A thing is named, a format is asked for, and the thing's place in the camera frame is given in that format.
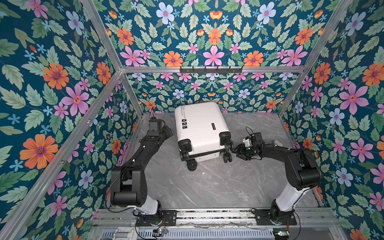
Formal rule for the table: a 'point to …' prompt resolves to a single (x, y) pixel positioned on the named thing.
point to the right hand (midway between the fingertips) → (234, 151)
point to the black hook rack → (210, 70)
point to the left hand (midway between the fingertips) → (170, 125)
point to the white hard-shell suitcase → (202, 132)
